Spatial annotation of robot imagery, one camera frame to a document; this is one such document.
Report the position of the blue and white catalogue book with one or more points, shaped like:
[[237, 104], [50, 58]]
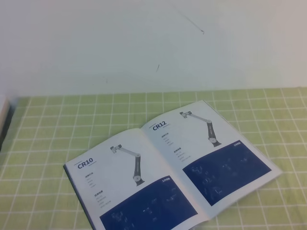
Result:
[[180, 169]]

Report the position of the green checkered tablecloth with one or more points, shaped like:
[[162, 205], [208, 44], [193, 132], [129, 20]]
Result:
[[43, 133]]

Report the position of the white board at left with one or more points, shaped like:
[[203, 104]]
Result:
[[5, 112]]

